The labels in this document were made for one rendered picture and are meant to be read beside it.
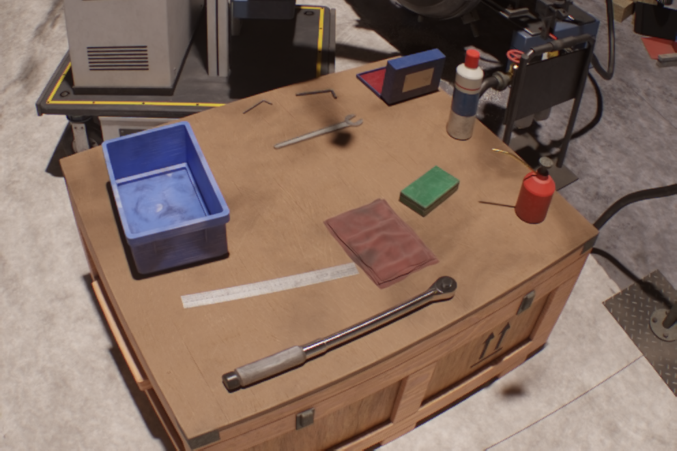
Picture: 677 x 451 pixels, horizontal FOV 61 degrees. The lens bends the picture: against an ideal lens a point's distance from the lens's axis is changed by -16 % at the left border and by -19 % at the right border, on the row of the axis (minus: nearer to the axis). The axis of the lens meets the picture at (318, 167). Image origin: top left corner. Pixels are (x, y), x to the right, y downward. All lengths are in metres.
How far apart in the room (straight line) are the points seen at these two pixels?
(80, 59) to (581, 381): 1.72
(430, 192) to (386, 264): 0.21
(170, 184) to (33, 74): 1.59
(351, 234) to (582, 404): 0.84
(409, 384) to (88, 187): 0.81
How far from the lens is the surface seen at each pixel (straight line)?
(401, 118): 1.68
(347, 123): 1.63
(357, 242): 1.33
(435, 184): 1.46
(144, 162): 1.47
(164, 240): 1.23
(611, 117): 2.87
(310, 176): 1.48
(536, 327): 1.68
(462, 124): 1.61
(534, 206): 1.44
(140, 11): 1.90
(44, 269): 2.02
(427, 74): 1.72
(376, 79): 1.80
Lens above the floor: 1.44
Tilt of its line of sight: 40 degrees down
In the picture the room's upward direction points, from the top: 3 degrees clockwise
